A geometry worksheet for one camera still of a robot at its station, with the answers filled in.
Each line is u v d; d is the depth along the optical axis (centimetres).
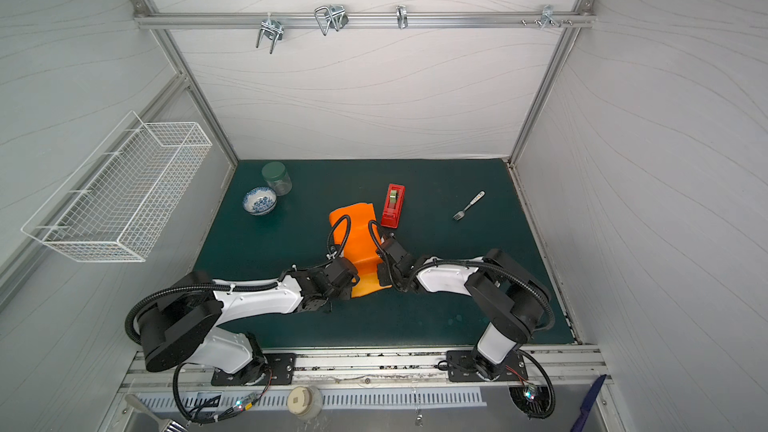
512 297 46
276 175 102
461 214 104
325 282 67
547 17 77
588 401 70
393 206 100
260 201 107
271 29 80
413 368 75
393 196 101
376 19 80
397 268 70
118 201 69
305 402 61
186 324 43
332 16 77
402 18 78
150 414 67
